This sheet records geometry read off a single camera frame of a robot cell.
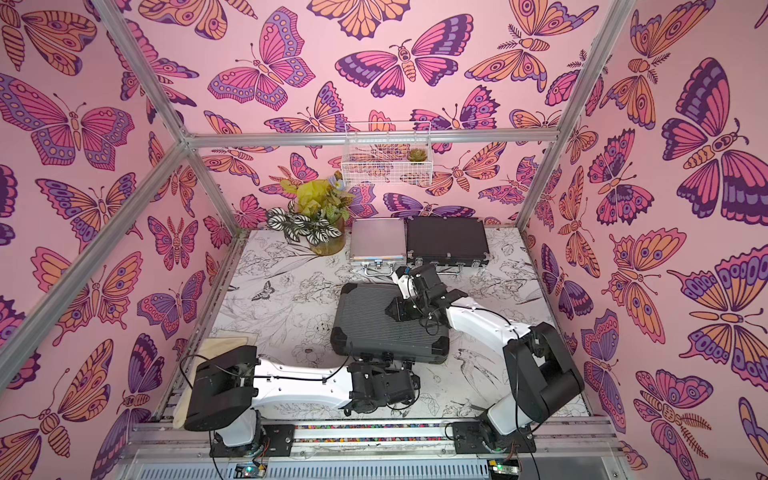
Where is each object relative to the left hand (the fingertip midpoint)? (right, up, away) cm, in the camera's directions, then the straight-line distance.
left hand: (381, 373), depth 81 cm
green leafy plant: (-19, +51, +19) cm, 58 cm away
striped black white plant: (-25, +42, +9) cm, 49 cm away
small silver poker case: (-2, +37, +33) cm, 49 cm away
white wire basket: (+3, +65, +24) cm, 69 cm away
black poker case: (+23, +38, +28) cm, 52 cm away
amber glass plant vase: (-18, +37, +32) cm, 52 cm away
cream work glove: (-53, +5, +8) cm, 54 cm away
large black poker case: (-5, +11, +7) cm, 14 cm away
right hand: (+3, +17, +5) cm, 18 cm away
